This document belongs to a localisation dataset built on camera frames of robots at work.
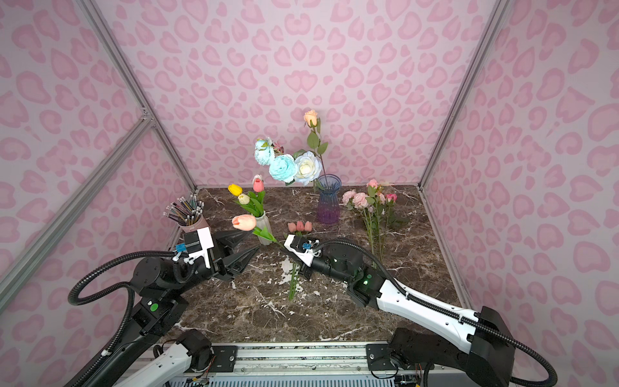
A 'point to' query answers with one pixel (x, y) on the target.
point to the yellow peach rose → (313, 142)
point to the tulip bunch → (253, 201)
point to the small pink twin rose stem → (360, 201)
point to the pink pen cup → (201, 224)
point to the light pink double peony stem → (380, 198)
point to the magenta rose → (391, 198)
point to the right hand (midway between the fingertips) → (284, 248)
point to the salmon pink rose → (372, 197)
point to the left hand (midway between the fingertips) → (254, 240)
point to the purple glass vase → (328, 207)
